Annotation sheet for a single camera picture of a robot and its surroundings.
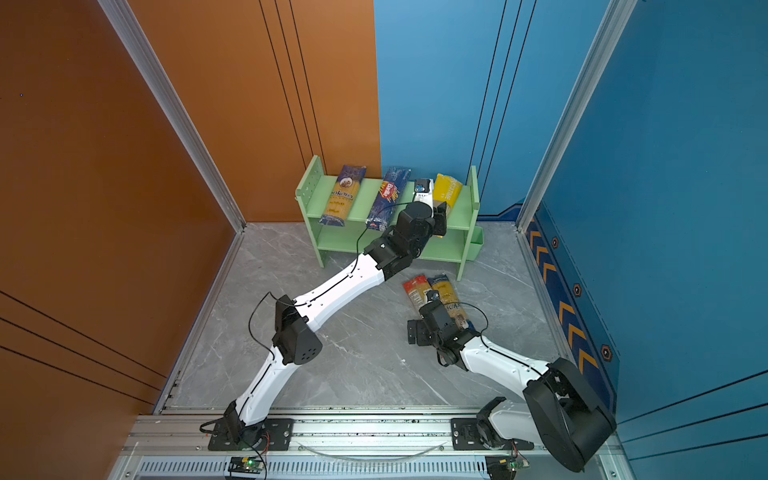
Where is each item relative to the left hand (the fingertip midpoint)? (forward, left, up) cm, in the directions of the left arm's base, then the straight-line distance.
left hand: (441, 200), depth 78 cm
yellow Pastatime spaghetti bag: (+11, -3, -5) cm, 13 cm away
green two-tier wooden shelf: (0, -8, -11) cm, 13 cm away
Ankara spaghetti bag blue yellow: (+10, +27, -5) cm, 29 cm away
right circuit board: (-54, -14, -35) cm, 66 cm away
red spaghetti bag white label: (-7, +4, -32) cm, 33 cm away
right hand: (-21, +4, -32) cm, 38 cm away
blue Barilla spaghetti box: (+5, +14, -4) cm, 16 cm away
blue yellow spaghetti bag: (-10, -5, -31) cm, 33 cm away
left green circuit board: (-54, +45, -36) cm, 79 cm away
